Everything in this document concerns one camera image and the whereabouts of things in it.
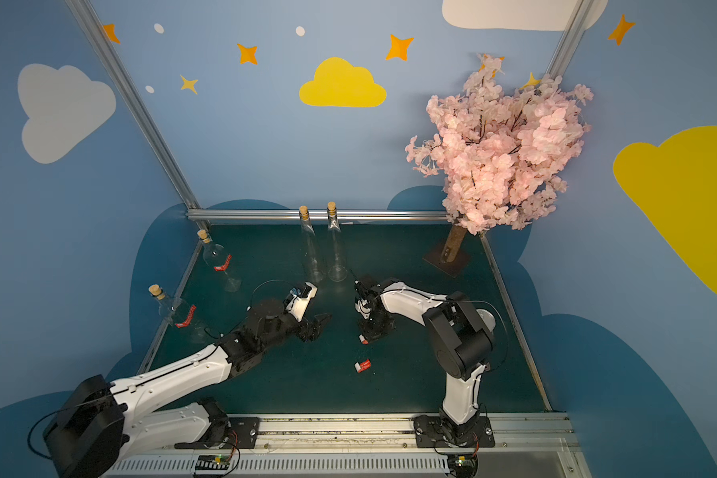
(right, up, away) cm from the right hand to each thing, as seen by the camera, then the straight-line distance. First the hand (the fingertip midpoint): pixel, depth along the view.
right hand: (374, 335), depth 92 cm
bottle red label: (-4, -1, -3) cm, 5 cm away
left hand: (-15, +12, -12) cm, 22 cm away
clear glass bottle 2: (-21, +22, +7) cm, 31 cm away
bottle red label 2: (-5, -7, -8) cm, 12 cm away
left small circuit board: (-41, -27, -19) cm, 53 cm away
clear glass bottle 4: (-52, +10, -15) cm, 55 cm away
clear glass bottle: (-13, +19, +13) cm, 26 cm away
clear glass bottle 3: (-48, +25, -4) cm, 54 cm away
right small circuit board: (+22, -28, -19) cm, 40 cm away
